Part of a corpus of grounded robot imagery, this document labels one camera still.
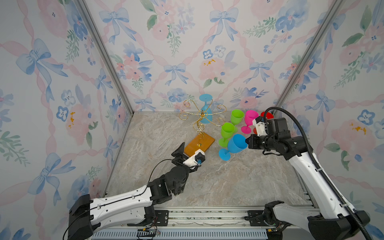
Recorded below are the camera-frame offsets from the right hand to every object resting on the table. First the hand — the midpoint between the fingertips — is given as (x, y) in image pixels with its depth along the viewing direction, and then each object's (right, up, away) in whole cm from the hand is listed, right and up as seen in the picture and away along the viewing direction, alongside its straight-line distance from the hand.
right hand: (246, 139), depth 74 cm
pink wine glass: (+12, +14, +27) cm, 33 cm away
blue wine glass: (-4, -2, 0) cm, 5 cm away
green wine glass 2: (+2, +13, +24) cm, 27 cm away
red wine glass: (+23, +14, +23) cm, 35 cm away
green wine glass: (-6, +4, +16) cm, 18 cm away
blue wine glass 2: (-20, +12, +2) cm, 23 cm away
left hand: (-29, -4, -5) cm, 29 cm away
